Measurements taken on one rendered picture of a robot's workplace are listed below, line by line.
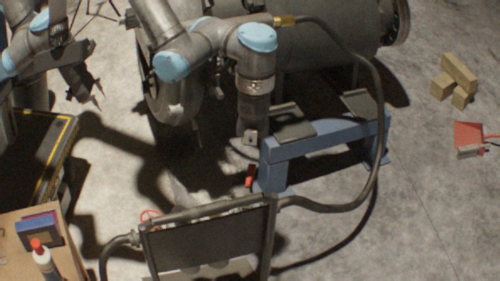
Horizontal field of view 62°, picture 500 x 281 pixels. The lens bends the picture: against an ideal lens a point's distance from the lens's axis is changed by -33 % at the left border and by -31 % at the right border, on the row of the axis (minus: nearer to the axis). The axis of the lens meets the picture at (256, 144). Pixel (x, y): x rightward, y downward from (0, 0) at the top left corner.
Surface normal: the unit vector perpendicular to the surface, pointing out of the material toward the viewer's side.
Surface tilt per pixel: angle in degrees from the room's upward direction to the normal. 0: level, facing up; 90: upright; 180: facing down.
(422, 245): 0
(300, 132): 0
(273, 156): 90
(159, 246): 90
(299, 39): 89
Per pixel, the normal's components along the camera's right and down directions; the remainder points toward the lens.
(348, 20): 0.40, 0.42
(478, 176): 0.04, -0.75
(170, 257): 0.40, 0.62
